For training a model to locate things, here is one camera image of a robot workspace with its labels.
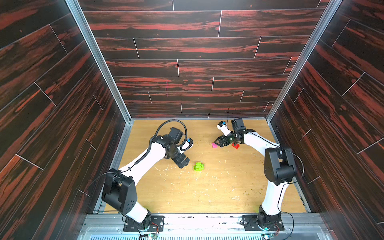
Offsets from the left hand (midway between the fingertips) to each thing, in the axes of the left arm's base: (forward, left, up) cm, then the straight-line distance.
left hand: (182, 157), depth 85 cm
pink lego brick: (+16, -20, -10) cm, 27 cm away
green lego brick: (-2, -7, -8) cm, 11 cm away
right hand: (+18, -26, -5) cm, 32 cm away
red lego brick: (+16, -36, -11) cm, 41 cm away
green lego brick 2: (-2, -9, -7) cm, 11 cm away
